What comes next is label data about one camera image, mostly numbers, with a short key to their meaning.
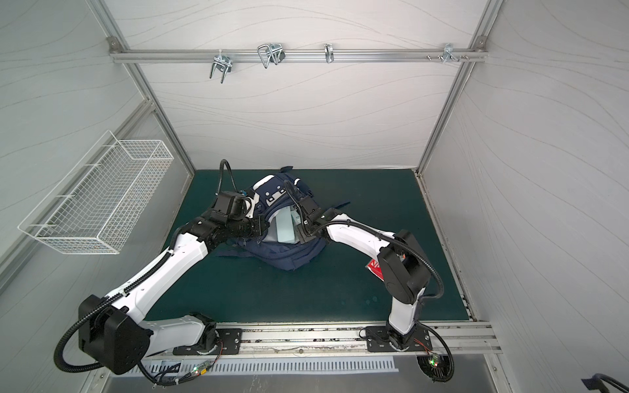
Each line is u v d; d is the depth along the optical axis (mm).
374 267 889
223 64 794
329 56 780
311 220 674
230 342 734
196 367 689
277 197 984
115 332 381
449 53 763
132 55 797
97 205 685
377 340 741
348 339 752
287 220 931
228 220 601
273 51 763
